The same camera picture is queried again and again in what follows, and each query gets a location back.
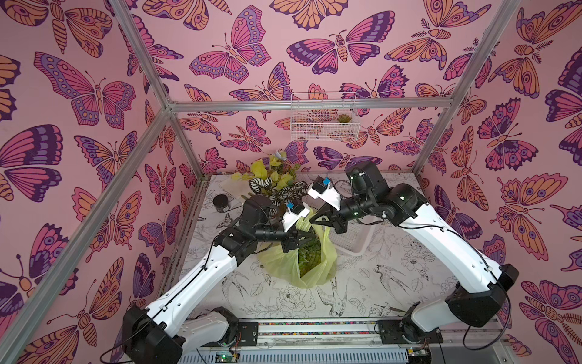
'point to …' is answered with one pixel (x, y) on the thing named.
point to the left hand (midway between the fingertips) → (313, 231)
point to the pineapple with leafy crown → (309, 255)
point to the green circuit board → (226, 357)
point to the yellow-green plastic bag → (286, 264)
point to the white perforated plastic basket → (352, 242)
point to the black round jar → (220, 202)
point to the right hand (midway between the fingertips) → (313, 216)
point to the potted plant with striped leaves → (275, 180)
